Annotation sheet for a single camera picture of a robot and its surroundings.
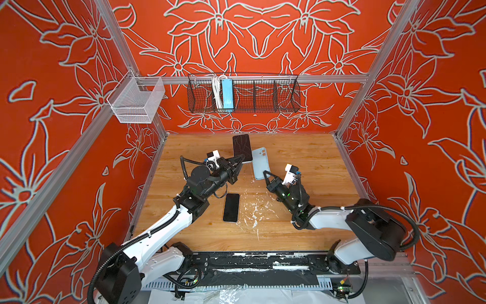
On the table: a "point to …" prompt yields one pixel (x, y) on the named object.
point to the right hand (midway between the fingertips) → (260, 172)
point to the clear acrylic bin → (136, 99)
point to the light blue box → (228, 95)
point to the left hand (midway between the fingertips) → (245, 155)
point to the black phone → (231, 208)
